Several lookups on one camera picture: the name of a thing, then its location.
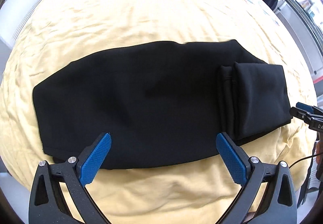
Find black cable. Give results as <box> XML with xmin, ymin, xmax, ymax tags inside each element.
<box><xmin>288</xmin><ymin>151</ymin><xmax>323</xmax><ymax>170</ymax></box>

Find person's right hand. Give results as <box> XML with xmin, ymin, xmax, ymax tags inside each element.
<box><xmin>315</xmin><ymin>141</ymin><xmax>323</xmax><ymax>164</ymax></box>

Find black pants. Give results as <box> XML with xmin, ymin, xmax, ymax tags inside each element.
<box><xmin>32</xmin><ymin>40</ymin><xmax>291</xmax><ymax>169</ymax></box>

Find yellow dino print bedspread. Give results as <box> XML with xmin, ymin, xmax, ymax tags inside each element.
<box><xmin>1</xmin><ymin>0</ymin><xmax>317</xmax><ymax>223</ymax></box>

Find glass desk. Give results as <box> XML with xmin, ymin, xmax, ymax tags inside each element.
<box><xmin>284</xmin><ymin>0</ymin><xmax>322</xmax><ymax>51</ymax></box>

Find black bag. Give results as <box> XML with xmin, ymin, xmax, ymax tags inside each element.
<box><xmin>263</xmin><ymin>0</ymin><xmax>278</xmax><ymax>11</ymax></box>

